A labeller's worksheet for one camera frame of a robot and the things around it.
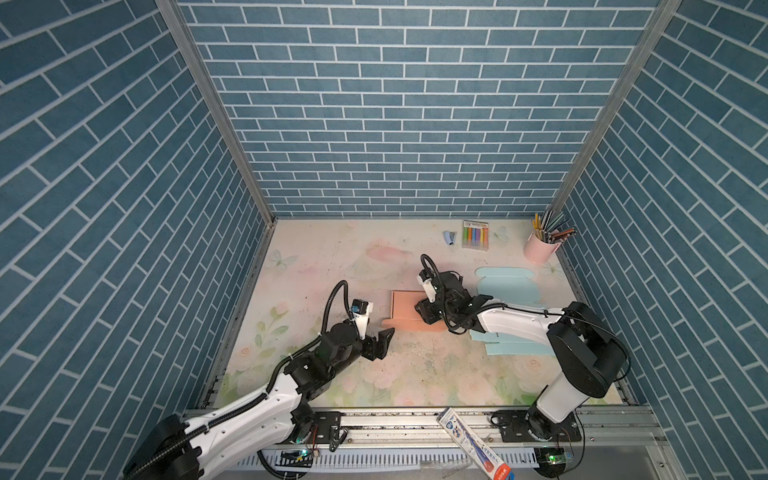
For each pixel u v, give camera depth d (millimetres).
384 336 710
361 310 682
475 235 1148
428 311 807
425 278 809
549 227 1036
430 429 752
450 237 1134
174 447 408
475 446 706
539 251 1046
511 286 1029
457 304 697
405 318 893
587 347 495
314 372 607
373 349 694
